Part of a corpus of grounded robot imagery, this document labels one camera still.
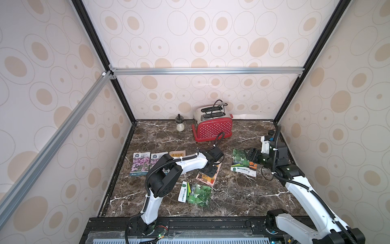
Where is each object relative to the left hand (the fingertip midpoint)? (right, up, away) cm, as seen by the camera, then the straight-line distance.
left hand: (214, 172), depth 91 cm
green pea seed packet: (-11, -10, -8) cm, 17 cm away
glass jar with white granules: (-23, +31, +17) cm, 42 cm away
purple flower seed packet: (-46, +4, +4) cm, 46 cm away
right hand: (+21, +14, -11) cm, 28 cm away
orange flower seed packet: (+25, +3, +3) cm, 25 cm away
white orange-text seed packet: (-4, -4, -2) cm, 6 cm away
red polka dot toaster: (-1, +30, +4) cm, 31 cm away
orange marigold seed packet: (-23, +10, +8) cm, 26 cm away
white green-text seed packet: (+17, +5, +3) cm, 18 cm away
